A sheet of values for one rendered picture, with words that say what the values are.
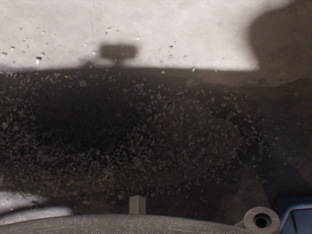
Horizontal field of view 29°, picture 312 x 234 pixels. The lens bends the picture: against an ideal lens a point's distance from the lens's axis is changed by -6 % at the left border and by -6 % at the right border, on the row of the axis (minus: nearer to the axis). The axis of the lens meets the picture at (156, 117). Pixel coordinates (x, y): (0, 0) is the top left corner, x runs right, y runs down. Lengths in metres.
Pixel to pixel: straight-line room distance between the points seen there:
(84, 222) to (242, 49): 0.33
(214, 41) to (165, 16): 0.07
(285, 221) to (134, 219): 0.54
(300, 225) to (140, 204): 0.37
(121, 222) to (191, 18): 0.28
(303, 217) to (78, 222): 0.56
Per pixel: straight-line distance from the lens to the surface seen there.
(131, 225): 0.58
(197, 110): 0.85
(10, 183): 0.96
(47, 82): 0.80
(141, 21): 0.75
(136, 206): 0.76
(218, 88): 0.83
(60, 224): 0.58
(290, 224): 1.07
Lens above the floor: 0.60
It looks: 44 degrees down
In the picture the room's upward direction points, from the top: 173 degrees clockwise
